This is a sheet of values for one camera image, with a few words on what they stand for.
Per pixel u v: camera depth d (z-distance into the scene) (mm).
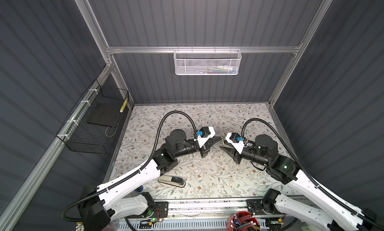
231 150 588
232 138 548
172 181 785
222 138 599
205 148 550
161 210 722
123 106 815
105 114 741
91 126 721
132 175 451
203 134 503
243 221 628
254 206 727
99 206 385
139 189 801
